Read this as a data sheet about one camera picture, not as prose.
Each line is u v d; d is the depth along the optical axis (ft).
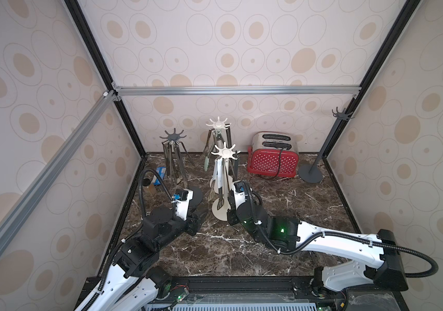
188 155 3.96
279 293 2.40
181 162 4.04
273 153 3.20
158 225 1.55
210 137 2.57
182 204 1.85
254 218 1.50
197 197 3.39
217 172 2.19
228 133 2.59
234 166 2.28
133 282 1.52
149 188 3.10
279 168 3.28
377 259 1.33
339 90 3.12
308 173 3.59
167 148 2.32
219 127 2.49
